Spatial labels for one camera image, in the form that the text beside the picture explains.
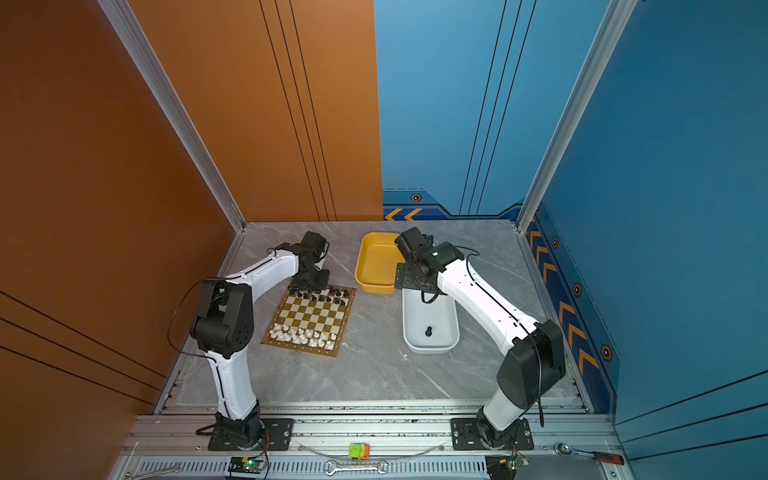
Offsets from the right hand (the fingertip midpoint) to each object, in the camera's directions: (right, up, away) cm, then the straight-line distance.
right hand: (413, 282), depth 82 cm
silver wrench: (-18, -42, -13) cm, 47 cm away
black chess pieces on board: (-27, -5, +15) cm, 31 cm away
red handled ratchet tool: (+35, -38, -13) cm, 53 cm away
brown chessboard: (-31, -13, +10) cm, 35 cm away
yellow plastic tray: (-12, +6, +29) cm, 32 cm away
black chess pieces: (+5, -16, +7) cm, 18 cm away
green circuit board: (-41, -43, -11) cm, 60 cm away
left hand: (-30, -2, +16) cm, 34 cm away
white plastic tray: (+9, -12, +11) cm, 19 cm away
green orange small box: (-14, -38, -13) cm, 43 cm away
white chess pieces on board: (-29, -17, +5) cm, 34 cm away
